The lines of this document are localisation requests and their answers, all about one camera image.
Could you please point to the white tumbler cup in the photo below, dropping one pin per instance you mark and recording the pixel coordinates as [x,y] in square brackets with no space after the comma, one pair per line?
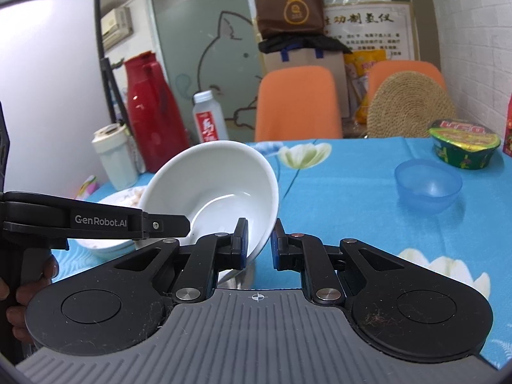
[116,160]

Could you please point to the juice bottle with red label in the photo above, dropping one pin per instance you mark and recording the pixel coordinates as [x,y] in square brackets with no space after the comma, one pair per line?
[210,122]

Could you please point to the white plate with flower print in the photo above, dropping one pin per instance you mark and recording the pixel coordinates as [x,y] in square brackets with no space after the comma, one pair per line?
[124,200]

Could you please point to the white calligraphy wall poster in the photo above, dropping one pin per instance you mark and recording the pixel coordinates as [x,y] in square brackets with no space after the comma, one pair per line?
[368,28]

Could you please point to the white ceramic bowl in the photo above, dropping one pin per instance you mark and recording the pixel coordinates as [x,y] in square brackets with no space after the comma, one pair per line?
[208,192]

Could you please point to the red thermos jug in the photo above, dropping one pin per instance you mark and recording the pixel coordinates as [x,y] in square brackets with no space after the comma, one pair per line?
[154,120]

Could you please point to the person's left hand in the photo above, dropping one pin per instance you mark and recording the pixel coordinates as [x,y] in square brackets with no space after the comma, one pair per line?
[50,268]

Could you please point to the black cloth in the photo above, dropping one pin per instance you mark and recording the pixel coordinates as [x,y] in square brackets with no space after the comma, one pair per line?
[304,44]

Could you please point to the red box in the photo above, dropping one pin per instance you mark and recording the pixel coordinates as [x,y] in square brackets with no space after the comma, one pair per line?
[508,128]

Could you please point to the white air conditioner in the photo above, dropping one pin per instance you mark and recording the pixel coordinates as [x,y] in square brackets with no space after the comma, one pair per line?
[116,24]

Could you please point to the yellow snack bag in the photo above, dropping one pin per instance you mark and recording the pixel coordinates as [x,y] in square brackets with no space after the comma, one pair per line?
[360,84]

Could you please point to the cardboard box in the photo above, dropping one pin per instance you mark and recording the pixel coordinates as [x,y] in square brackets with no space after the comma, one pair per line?
[332,76]

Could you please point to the green instant noodle cup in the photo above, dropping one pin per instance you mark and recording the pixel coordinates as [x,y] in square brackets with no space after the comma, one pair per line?
[466,144]

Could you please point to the blue floral tablecloth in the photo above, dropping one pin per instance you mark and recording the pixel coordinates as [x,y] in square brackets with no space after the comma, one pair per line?
[340,228]

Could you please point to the black tripod stand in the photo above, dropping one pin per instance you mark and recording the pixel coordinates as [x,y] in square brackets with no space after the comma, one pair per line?
[112,88]

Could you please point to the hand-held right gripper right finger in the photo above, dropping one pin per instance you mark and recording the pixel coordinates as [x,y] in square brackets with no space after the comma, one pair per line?
[275,244]

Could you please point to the frosted glass door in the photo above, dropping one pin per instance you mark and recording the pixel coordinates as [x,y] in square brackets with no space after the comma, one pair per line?
[200,28]

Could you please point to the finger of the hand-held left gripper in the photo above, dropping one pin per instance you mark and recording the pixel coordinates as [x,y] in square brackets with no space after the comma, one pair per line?
[170,226]

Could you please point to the colourful printed cloth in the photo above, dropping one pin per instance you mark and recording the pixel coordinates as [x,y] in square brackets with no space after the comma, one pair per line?
[88,188]

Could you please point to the stainless steel bowl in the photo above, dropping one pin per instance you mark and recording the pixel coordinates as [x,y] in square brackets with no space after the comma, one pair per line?
[236,278]

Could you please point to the white reflector panel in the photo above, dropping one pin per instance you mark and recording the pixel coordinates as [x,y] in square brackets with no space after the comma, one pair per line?
[48,88]

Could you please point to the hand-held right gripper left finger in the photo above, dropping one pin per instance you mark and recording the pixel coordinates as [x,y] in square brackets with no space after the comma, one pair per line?
[242,244]

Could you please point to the brown bag with medal print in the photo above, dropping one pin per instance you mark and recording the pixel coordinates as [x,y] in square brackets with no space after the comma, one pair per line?
[290,12]

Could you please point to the orange chair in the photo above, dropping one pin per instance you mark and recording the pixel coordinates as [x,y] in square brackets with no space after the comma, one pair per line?
[408,67]
[298,104]

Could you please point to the clear blue plastic bowl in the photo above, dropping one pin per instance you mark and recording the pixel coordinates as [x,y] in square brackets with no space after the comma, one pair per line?
[428,188]

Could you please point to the large white rimmed plate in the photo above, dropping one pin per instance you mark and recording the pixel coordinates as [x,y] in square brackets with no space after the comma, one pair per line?
[104,250]

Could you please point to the woven straw cushion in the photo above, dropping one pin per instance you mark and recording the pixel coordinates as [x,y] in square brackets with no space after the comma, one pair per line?
[412,106]

